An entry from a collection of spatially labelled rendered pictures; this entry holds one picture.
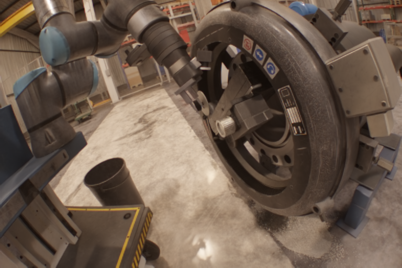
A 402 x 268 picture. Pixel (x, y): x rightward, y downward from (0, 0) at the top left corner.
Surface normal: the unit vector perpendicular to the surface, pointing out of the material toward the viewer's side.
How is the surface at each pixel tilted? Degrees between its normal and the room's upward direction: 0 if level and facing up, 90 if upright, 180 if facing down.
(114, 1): 90
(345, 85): 90
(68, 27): 68
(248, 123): 54
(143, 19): 79
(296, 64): 73
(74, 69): 99
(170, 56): 94
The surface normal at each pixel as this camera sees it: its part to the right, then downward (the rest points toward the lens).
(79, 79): 0.90, 0.07
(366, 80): -0.89, 0.36
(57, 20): 0.43, -0.15
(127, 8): -0.21, 0.27
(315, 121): -0.71, 0.31
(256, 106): 0.14, -0.36
